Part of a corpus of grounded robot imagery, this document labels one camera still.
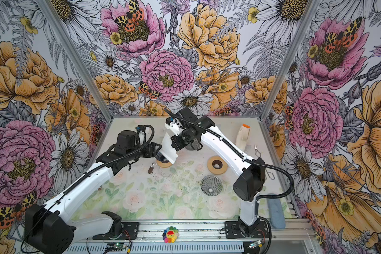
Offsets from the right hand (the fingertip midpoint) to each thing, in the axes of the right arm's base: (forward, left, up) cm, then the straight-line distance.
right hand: (175, 149), depth 76 cm
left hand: (+2, +11, -4) cm, 12 cm away
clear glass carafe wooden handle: (-1, +14, -14) cm, 20 cm away
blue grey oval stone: (-24, -48, -22) cm, 57 cm away
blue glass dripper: (+2, +9, -10) cm, 13 cm away
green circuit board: (-35, +27, -23) cm, 50 cm away
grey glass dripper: (-10, -17, -20) cm, 28 cm away
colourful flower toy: (-31, +3, -21) cm, 38 cm away
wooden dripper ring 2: (-1, +8, -13) cm, 15 cm away
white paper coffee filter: (+1, +4, -2) cm, 5 cm away
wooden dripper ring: (+4, -22, -24) cm, 32 cm away
